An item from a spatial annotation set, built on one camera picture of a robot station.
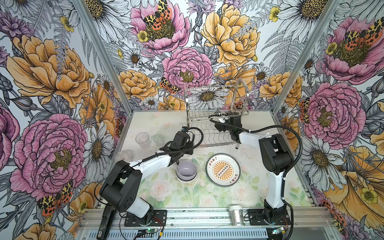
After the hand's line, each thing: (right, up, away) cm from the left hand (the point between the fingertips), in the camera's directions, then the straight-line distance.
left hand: (190, 147), depth 91 cm
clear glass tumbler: (-32, +4, +11) cm, 34 cm away
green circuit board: (-17, -36, -19) cm, 44 cm away
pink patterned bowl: (-1, -16, -11) cm, 20 cm away
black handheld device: (-39, -31, -19) cm, 53 cm away
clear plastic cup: (-41, -5, +2) cm, 41 cm away
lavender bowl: (-2, -13, -4) cm, 14 cm away
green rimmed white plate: (+19, -18, -6) cm, 27 cm away
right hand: (+21, +17, +12) cm, 30 cm away
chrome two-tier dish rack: (+8, +32, +29) cm, 44 cm away
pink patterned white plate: (+19, -13, -1) cm, 23 cm away
